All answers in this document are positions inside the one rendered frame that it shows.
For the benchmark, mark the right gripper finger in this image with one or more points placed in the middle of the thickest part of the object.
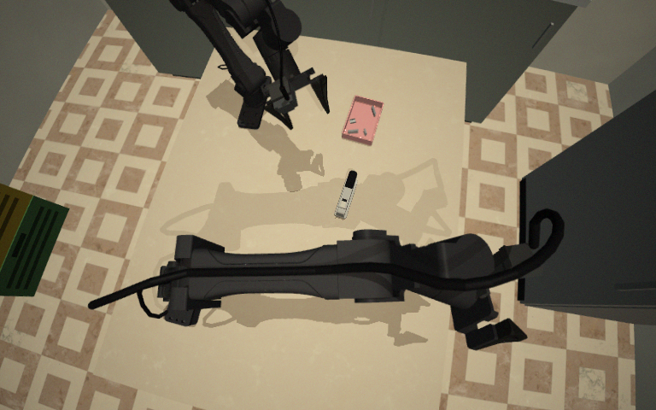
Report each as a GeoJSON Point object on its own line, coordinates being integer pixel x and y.
{"type": "Point", "coordinates": [506, 328]}

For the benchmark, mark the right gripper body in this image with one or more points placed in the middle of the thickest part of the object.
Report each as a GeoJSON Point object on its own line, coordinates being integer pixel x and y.
{"type": "Point", "coordinates": [472, 307]}

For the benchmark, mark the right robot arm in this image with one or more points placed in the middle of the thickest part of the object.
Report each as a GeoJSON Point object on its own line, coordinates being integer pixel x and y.
{"type": "Point", "coordinates": [214, 275]}

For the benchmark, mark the pink shallow tray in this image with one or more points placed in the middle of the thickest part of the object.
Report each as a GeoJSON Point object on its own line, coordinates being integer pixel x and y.
{"type": "Point", "coordinates": [361, 111]}

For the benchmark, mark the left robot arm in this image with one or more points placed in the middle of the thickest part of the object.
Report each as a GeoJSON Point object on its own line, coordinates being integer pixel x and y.
{"type": "Point", "coordinates": [249, 78]}

